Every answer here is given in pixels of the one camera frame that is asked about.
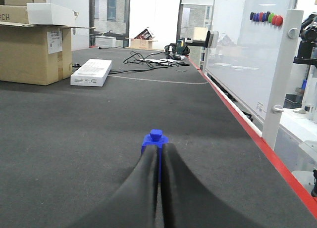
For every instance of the black camera on stand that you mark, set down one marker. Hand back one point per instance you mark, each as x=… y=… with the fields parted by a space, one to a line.
x=309 y=30

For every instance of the small printed cardboard box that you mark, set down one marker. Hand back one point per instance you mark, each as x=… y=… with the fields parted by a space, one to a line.
x=15 y=15

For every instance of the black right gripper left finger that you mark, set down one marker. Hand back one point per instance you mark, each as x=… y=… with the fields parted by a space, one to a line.
x=133 y=188

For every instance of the red and black package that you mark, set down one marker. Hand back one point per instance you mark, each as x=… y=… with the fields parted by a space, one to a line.
x=144 y=34

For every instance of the large brown cardboard box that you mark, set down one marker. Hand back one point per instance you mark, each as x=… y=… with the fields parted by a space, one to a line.
x=24 y=57

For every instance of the green round magnet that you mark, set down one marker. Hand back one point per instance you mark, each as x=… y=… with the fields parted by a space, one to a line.
x=272 y=18

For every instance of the flat white carton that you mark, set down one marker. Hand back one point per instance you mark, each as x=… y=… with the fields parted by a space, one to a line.
x=91 y=72

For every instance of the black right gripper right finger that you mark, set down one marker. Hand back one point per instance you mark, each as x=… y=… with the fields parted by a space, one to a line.
x=188 y=198

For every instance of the white box device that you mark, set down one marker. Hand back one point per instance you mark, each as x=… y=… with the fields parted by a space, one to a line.
x=105 y=41

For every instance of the black white mounted device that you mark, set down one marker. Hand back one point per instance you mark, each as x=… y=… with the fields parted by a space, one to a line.
x=210 y=38

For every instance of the open low cardboard box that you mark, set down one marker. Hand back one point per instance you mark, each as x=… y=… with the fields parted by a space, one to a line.
x=142 y=43

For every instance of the open white cardboard box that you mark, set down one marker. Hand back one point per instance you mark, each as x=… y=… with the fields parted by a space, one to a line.
x=49 y=14

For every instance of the blue plastic part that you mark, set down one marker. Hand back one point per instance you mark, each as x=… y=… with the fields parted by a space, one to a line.
x=154 y=139

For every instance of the whiteboard with white frame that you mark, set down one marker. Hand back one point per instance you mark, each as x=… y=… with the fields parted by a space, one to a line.
x=247 y=52

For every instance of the navy round magnet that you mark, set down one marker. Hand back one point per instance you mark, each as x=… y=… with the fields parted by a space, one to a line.
x=251 y=16

